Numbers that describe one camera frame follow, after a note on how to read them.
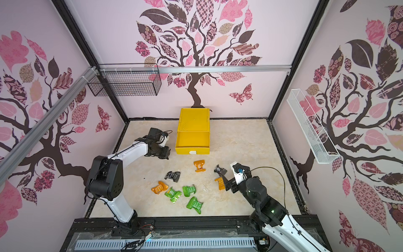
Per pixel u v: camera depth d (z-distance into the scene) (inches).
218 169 36.3
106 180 18.9
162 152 33.2
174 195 32.7
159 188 33.5
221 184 34.4
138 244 26.9
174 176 35.3
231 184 25.2
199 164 37.3
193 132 36.1
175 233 28.6
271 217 20.4
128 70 35.4
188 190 33.3
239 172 23.7
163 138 32.7
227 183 25.4
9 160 19.5
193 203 31.7
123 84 55.7
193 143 35.4
